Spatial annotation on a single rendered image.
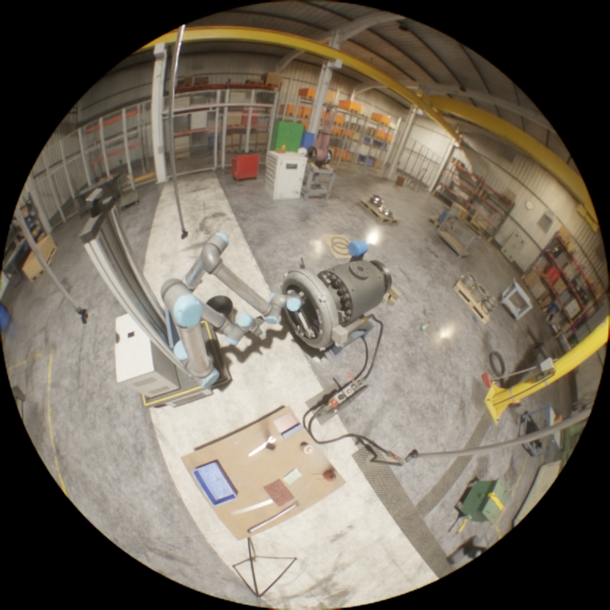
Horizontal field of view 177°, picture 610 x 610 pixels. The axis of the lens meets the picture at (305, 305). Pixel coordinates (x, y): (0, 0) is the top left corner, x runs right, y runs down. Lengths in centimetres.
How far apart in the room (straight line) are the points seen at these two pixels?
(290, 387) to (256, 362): 45
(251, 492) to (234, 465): 25
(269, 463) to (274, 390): 83
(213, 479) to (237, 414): 76
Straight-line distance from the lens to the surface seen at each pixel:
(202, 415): 213
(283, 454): 158
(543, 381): 383
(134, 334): 167
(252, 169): 654
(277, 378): 211
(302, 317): 178
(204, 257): 114
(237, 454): 159
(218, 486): 167
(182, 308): 74
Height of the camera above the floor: 203
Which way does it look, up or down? 52 degrees down
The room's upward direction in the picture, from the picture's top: 17 degrees clockwise
